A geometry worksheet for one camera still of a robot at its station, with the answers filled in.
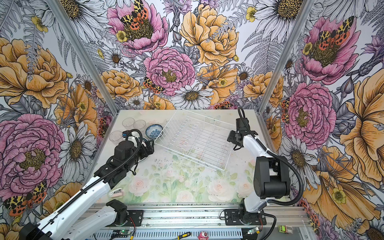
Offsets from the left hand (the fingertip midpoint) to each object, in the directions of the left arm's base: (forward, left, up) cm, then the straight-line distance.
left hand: (146, 147), depth 80 cm
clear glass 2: (+27, +13, -14) cm, 34 cm away
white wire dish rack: (+15, -33, -17) cm, 40 cm away
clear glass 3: (+17, +27, -14) cm, 35 cm away
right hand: (+9, -49, -9) cm, 51 cm away
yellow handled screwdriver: (-37, -19, -17) cm, 45 cm away
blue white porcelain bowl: (+22, +2, -15) cm, 27 cm away
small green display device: (-35, -66, -14) cm, 76 cm away
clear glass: (+28, +22, -13) cm, 38 cm away
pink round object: (-37, -28, -12) cm, 48 cm away
